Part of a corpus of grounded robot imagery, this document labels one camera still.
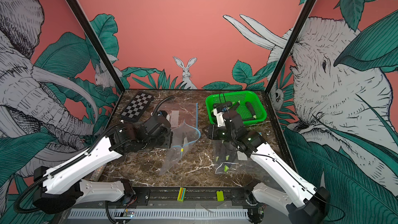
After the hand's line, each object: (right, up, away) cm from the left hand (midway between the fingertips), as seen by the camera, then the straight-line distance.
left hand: (174, 137), depth 67 cm
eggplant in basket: (+30, +14, +40) cm, 52 cm away
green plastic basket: (+48, +20, +43) cm, 67 cm away
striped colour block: (+2, -29, +6) cm, 30 cm away
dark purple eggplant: (+24, -14, +18) cm, 33 cm away
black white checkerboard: (-34, +12, +38) cm, 53 cm away
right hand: (+14, +4, +4) cm, 15 cm away
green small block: (+21, -31, +8) cm, 38 cm away
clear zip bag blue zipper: (+34, -20, +18) cm, 43 cm away
